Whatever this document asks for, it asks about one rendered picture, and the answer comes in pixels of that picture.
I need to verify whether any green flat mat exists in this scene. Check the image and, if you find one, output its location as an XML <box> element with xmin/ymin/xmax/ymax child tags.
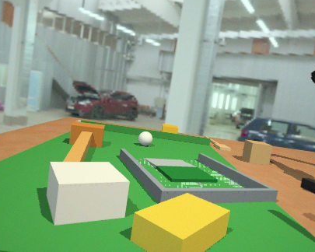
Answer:
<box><xmin>0</xmin><ymin>131</ymin><xmax>315</xmax><ymax>252</ymax></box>

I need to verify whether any white block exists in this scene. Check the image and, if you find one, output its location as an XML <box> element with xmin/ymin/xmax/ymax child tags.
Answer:
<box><xmin>46</xmin><ymin>162</ymin><xmax>130</xmax><ymax>226</ymax></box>

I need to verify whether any white golf ball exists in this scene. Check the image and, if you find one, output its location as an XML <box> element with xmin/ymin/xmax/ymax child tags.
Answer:
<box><xmin>138</xmin><ymin>131</ymin><xmax>152</xmax><ymax>146</ymax></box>

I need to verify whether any tan cube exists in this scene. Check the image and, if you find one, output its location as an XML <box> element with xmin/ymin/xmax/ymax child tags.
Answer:
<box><xmin>242</xmin><ymin>139</ymin><xmax>273</xmax><ymax>166</ymax></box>

